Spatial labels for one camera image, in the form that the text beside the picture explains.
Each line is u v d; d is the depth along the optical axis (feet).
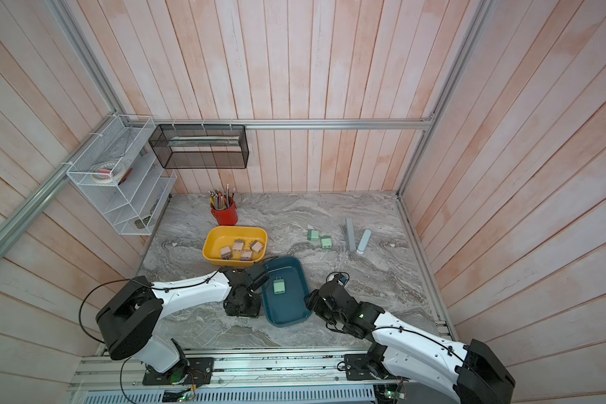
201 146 2.96
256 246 3.24
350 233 3.22
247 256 3.15
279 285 2.90
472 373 1.36
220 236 3.34
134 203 2.57
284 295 2.89
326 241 3.32
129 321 1.44
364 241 3.24
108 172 2.44
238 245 3.24
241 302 2.34
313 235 3.41
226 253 3.21
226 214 3.45
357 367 2.30
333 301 2.00
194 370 2.40
